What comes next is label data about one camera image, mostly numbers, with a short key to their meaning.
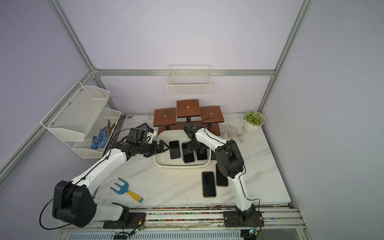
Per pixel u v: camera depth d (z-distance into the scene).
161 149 0.73
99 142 0.88
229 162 0.55
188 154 0.95
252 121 0.98
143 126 1.11
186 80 0.96
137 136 0.65
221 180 0.86
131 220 0.73
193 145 0.88
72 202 0.41
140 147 0.69
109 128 0.94
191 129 0.73
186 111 0.93
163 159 0.96
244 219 0.64
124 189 0.84
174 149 0.98
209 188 0.84
